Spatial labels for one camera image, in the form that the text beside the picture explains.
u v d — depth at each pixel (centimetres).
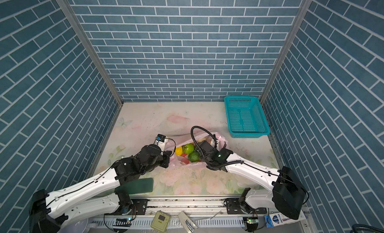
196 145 62
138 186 80
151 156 54
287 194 41
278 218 69
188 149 88
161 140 65
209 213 74
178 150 88
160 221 68
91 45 88
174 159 73
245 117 112
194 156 86
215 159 58
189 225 68
